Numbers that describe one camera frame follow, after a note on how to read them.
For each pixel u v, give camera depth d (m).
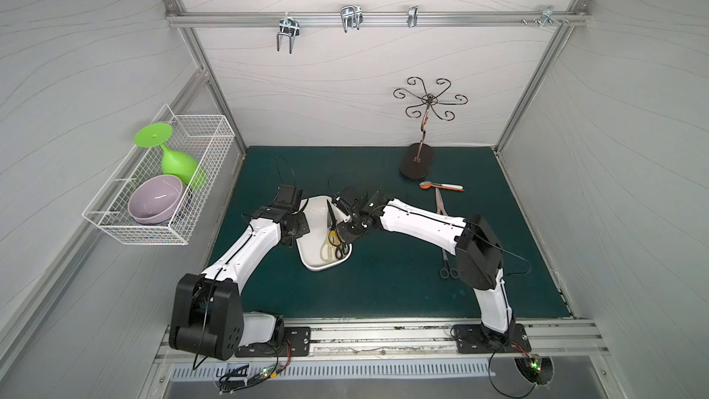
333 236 0.85
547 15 0.77
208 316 0.40
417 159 1.15
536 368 0.72
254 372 0.70
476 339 0.73
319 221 0.93
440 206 1.01
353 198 0.68
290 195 0.69
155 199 0.61
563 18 0.79
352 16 0.76
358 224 0.64
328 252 0.88
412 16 0.75
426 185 1.08
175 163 0.64
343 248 0.86
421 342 0.76
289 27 0.78
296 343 0.73
